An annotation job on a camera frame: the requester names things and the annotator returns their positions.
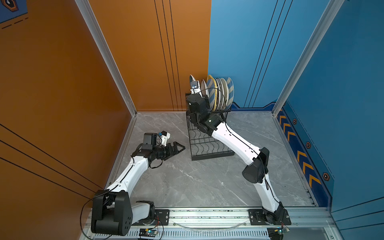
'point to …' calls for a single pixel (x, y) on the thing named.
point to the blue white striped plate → (231, 92)
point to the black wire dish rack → (201, 144)
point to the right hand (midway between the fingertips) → (199, 92)
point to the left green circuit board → (147, 232)
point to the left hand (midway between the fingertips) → (180, 149)
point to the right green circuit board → (278, 230)
